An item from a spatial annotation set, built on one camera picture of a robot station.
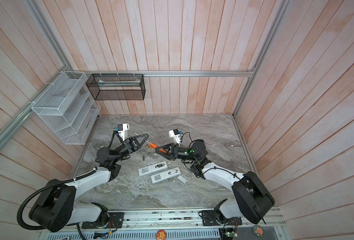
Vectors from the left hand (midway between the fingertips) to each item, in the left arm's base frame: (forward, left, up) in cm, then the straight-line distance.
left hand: (148, 139), depth 67 cm
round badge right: (-32, -52, -30) cm, 68 cm away
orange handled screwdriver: (-2, -2, -2) cm, 3 cm away
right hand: (-6, -4, -3) cm, 8 cm away
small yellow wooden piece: (-2, 0, -2) cm, 3 cm away
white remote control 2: (-5, -7, -30) cm, 32 cm away
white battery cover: (-7, -17, -32) cm, 37 cm away
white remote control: (-1, +2, -30) cm, 30 cm away
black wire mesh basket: (+53, +30, -8) cm, 62 cm away
